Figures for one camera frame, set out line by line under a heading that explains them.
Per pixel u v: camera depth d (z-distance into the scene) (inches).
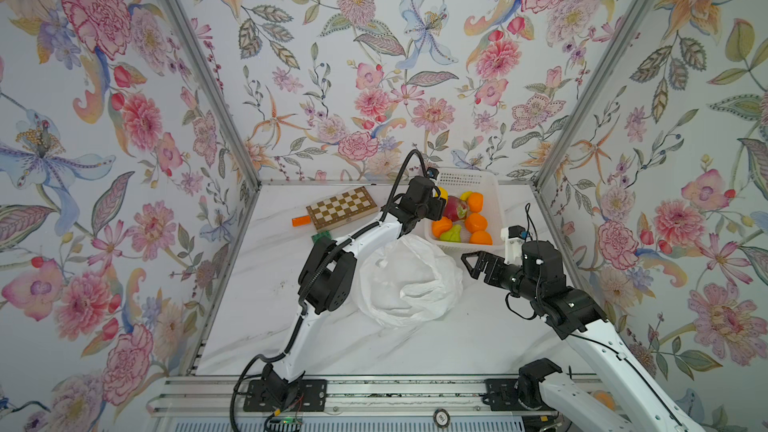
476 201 42.1
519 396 27.2
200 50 33.2
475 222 40.8
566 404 22.6
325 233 40.8
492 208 42.1
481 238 39.4
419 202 29.5
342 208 43.3
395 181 27.0
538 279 21.4
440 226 39.5
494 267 25.4
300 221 42.6
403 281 36.5
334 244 22.7
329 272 22.8
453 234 38.5
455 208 39.7
